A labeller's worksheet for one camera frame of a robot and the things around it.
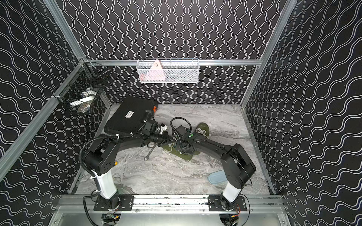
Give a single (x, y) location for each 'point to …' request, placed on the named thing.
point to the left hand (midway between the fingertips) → (175, 139)
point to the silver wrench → (147, 157)
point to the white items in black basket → (84, 102)
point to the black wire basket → (78, 92)
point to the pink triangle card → (156, 72)
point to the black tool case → (128, 116)
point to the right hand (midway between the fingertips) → (179, 148)
